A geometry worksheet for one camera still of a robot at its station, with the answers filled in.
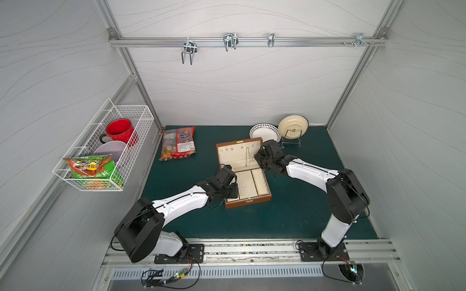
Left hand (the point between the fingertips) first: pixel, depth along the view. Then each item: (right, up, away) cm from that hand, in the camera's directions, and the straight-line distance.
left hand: (238, 191), depth 84 cm
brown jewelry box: (+7, +2, +4) cm, 8 cm away
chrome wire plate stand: (+33, +28, +20) cm, 48 cm away
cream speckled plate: (+31, +32, +17) cm, 48 cm away
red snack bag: (-37, +23, +23) cm, 49 cm away
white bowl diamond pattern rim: (+18, +31, +34) cm, 50 cm away
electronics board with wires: (-33, -29, -16) cm, 46 cm away
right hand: (+8, +18, +8) cm, 21 cm away
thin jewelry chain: (+5, +20, +5) cm, 21 cm away
